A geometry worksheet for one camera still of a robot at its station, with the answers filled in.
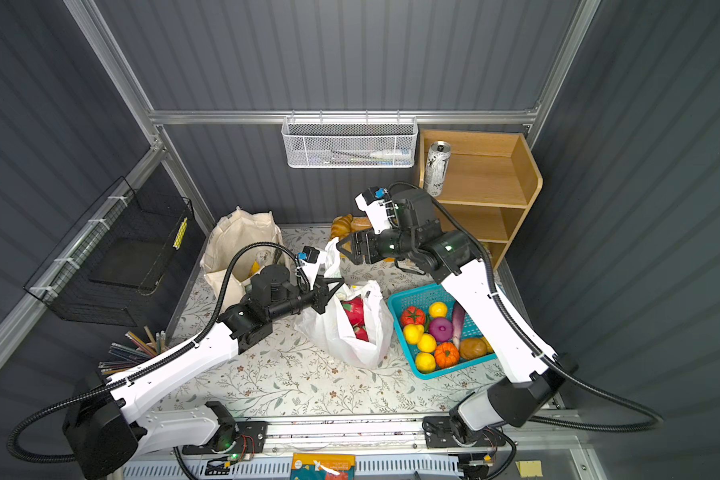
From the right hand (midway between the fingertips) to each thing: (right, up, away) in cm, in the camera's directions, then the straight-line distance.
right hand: (350, 245), depth 65 cm
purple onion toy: (+25, -24, +21) cm, 41 cm away
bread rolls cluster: (-4, +10, +51) cm, 52 cm away
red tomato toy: (+17, -20, +24) cm, 36 cm away
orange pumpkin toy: (+25, -30, +16) cm, 42 cm away
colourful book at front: (-7, -52, +4) cm, 53 cm away
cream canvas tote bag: (-39, +4, +26) cm, 47 cm away
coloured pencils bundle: (-57, -28, +12) cm, 64 cm away
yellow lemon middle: (+21, -28, +19) cm, 40 cm away
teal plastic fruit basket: (+22, -17, +34) cm, 44 cm away
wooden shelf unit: (+42, +20, +24) cm, 53 cm away
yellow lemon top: (+26, -19, +26) cm, 42 cm away
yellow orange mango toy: (+36, -27, +15) cm, 48 cm away
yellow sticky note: (+41, -51, +3) cm, 66 cm away
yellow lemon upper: (+17, -24, +17) cm, 34 cm away
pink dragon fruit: (0, -19, +21) cm, 28 cm away
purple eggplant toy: (+32, -21, +26) cm, 46 cm away
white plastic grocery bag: (-6, -21, +9) cm, 24 cm away
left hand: (-2, -8, +7) cm, 11 cm away
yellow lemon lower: (+20, -32, +16) cm, 40 cm away
